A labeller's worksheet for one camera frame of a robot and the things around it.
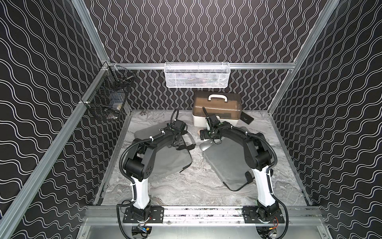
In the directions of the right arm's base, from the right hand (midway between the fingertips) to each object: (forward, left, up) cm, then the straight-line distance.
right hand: (207, 135), depth 104 cm
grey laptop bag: (-21, +23, +3) cm, 31 cm away
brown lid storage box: (+9, -12, +20) cm, 25 cm away
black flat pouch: (+16, -31, +1) cm, 35 cm away
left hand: (-6, +21, +3) cm, 22 cm away
